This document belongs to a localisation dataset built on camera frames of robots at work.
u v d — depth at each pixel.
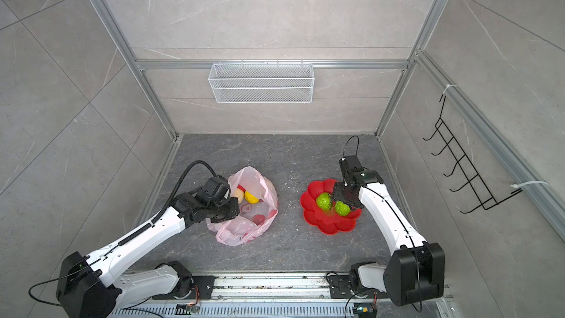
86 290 0.37
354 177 0.57
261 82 1.00
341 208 0.86
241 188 0.91
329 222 0.89
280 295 0.73
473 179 0.63
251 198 0.90
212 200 0.61
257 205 0.93
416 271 0.38
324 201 0.88
